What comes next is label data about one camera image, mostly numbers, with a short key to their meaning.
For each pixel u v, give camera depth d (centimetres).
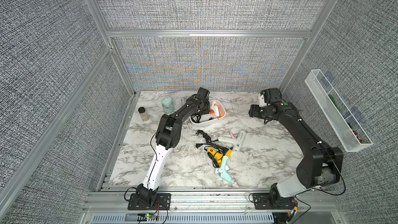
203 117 103
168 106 104
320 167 43
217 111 98
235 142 91
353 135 62
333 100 73
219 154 86
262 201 73
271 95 65
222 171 81
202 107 84
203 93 86
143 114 98
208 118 102
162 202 73
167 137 64
